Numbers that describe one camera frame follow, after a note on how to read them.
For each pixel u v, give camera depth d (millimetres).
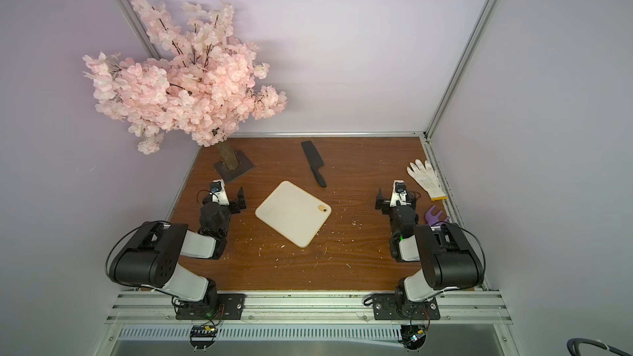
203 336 724
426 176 1038
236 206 831
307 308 743
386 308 725
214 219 695
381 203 821
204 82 731
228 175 1064
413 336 695
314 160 1128
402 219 690
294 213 971
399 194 757
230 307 731
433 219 898
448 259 444
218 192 775
